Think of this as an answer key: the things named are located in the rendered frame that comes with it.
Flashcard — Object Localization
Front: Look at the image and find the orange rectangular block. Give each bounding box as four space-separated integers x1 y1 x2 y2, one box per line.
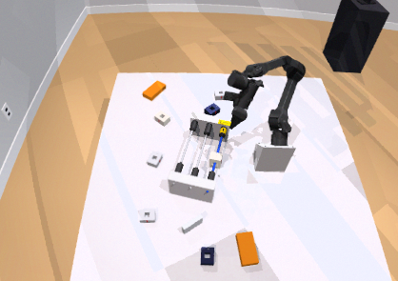
143 80 166 101
235 231 259 267

